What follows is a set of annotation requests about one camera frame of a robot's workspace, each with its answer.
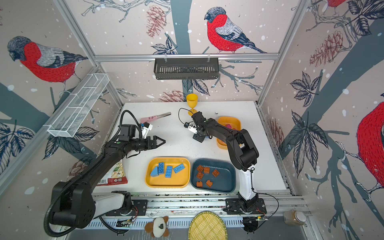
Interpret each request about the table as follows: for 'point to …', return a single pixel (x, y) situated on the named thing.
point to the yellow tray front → (180, 179)
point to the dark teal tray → (224, 182)
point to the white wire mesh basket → (78, 105)
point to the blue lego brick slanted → (154, 172)
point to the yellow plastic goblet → (192, 100)
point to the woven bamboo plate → (207, 225)
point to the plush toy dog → (158, 227)
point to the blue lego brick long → (161, 168)
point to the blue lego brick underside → (179, 168)
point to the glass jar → (294, 218)
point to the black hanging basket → (186, 68)
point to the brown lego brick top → (209, 183)
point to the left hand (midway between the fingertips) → (159, 142)
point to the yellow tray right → (233, 122)
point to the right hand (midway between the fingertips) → (200, 134)
